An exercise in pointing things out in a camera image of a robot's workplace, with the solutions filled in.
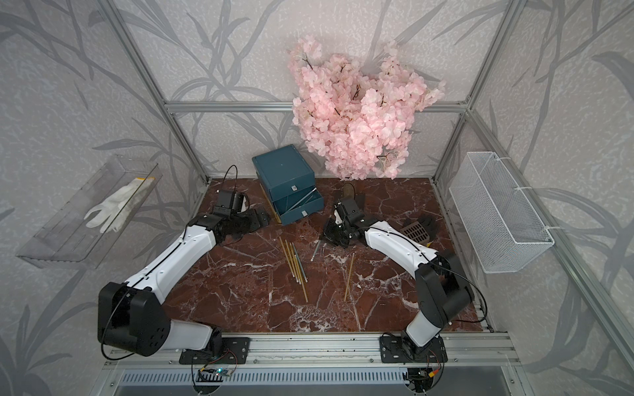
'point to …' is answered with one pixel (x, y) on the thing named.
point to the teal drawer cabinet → (289, 181)
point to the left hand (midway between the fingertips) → (262, 221)
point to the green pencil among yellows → (300, 262)
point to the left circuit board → (213, 374)
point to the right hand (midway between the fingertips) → (318, 237)
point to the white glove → (115, 211)
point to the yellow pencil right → (350, 271)
